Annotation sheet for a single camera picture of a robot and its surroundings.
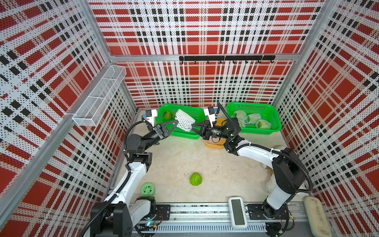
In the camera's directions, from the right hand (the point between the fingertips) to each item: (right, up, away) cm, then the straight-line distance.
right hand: (190, 127), depth 68 cm
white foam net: (+36, +7, +40) cm, 54 cm away
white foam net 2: (+50, +1, +33) cm, 60 cm away
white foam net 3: (+36, +3, +37) cm, 51 cm away
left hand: (-4, +2, -3) cm, 6 cm away
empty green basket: (+57, +11, +43) cm, 72 cm away
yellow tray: (+13, -8, +4) cm, 16 cm away
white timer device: (+23, -41, +2) cm, 47 cm away
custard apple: (+3, -29, +12) cm, 32 cm away
